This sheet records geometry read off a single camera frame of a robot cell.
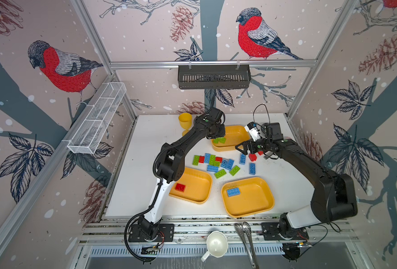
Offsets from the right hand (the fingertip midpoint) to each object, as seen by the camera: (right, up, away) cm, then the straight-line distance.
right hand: (242, 145), depth 86 cm
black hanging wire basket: (-15, +42, +18) cm, 48 cm away
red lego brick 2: (+9, -8, +11) cm, 17 cm away
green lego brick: (-12, +1, +20) cm, 24 cm away
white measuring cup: (-15, -41, -17) cm, 46 cm away
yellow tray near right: (+2, -26, -3) cm, 26 cm away
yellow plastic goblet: (-31, +13, +11) cm, 36 cm away
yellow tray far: (0, +5, +23) cm, 23 cm away
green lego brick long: (-8, +2, +20) cm, 22 cm away
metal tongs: (-3, -35, -17) cm, 39 cm away
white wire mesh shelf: (-71, +5, -15) cm, 73 cm away
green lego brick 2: (-11, -17, +6) cm, 21 cm away
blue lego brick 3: (+7, -13, +6) cm, 16 cm away
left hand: (-9, +7, +9) cm, 14 cm away
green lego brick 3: (-3, -15, +7) cm, 17 cm away
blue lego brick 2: (+3, -9, +11) cm, 15 cm away
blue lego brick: (-5, -24, -3) cm, 24 cm away
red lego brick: (-33, -23, +1) cm, 40 cm away
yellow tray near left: (-26, -22, +2) cm, 34 cm away
